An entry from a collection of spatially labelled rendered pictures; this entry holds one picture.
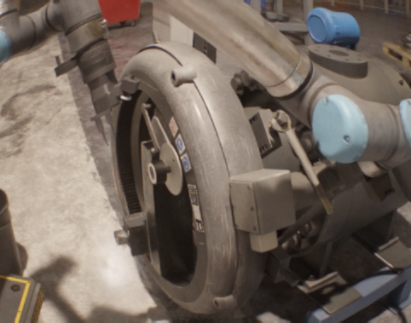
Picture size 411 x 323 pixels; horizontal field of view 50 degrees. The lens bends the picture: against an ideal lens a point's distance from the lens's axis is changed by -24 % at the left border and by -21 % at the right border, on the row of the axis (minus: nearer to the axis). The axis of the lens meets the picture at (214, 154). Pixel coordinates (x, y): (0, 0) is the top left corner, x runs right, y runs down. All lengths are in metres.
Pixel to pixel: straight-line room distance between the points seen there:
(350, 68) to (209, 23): 0.86
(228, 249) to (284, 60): 0.49
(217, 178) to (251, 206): 0.12
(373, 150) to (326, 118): 0.09
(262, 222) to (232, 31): 0.41
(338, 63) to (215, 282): 0.71
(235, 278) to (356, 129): 0.58
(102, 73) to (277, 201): 0.40
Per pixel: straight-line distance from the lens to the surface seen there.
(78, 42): 0.96
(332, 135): 0.70
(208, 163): 1.07
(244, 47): 0.73
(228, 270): 1.14
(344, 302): 1.55
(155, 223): 1.36
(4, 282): 1.57
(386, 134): 0.73
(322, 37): 1.80
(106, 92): 0.96
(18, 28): 0.97
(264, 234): 1.02
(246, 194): 1.00
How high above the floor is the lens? 1.29
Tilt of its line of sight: 25 degrees down
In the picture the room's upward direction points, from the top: 1 degrees clockwise
